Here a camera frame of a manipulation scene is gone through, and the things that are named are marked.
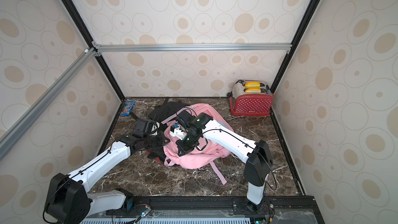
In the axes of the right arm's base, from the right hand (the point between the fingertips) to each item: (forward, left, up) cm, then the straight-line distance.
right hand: (177, 158), depth 72 cm
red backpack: (+5, +14, -13) cm, 20 cm away
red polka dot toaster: (+42, -40, -1) cm, 58 cm away
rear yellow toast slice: (+51, -41, +3) cm, 66 cm away
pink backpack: (+8, -14, -8) cm, 18 cm away
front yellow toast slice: (+45, -41, +2) cm, 61 cm away
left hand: (+11, +4, -2) cm, 12 cm away
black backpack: (+34, +22, -10) cm, 42 cm away
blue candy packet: (+44, +46, -13) cm, 65 cm away
